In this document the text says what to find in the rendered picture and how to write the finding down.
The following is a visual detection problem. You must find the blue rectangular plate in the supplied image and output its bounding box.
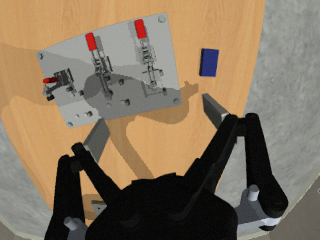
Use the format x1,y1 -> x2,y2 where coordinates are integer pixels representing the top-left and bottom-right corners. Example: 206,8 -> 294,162
199,48 -> 219,77

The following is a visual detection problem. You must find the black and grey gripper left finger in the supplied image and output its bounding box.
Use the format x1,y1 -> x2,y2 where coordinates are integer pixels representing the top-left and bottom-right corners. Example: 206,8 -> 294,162
44,118 -> 141,240

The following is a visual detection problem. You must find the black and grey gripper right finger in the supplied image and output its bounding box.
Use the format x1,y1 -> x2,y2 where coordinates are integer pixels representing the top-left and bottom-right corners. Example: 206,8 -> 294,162
163,93 -> 289,231

